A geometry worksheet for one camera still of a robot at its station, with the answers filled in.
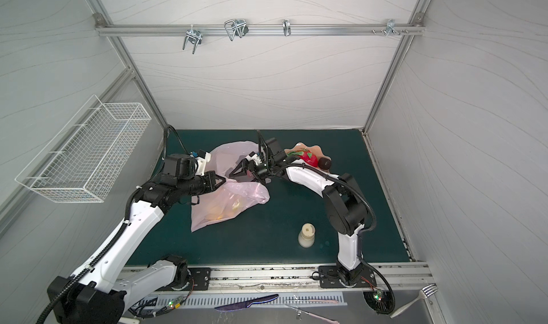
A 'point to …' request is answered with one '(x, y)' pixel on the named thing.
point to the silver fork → (427, 291)
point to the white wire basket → (74, 164)
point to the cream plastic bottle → (306, 238)
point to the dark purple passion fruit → (325, 163)
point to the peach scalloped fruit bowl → (315, 149)
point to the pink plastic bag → (233, 195)
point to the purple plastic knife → (245, 304)
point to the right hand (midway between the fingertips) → (234, 183)
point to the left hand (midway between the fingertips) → (222, 180)
